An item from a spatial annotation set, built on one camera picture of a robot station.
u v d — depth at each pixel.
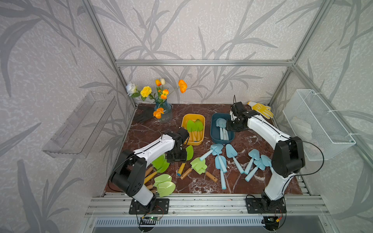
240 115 0.67
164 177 0.83
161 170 0.86
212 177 0.81
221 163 0.87
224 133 0.99
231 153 0.93
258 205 0.73
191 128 1.05
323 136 0.60
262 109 1.18
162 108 0.92
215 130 1.03
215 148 0.93
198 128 1.05
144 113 1.15
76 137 0.67
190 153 0.92
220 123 1.06
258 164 0.86
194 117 1.11
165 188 0.80
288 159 0.48
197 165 0.87
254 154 0.91
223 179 0.81
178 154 0.73
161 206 0.73
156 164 0.87
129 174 0.44
